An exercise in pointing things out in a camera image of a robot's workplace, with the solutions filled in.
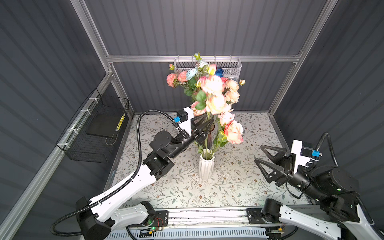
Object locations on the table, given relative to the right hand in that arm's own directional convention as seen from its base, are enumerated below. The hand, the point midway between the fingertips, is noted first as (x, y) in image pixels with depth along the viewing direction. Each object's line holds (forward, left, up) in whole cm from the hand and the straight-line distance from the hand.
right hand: (261, 156), depth 47 cm
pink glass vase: (+17, +15, -16) cm, 28 cm away
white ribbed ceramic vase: (+8, +17, -23) cm, 30 cm away
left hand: (+14, +16, +3) cm, 22 cm away
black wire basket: (+19, +72, -13) cm, 76 cm away
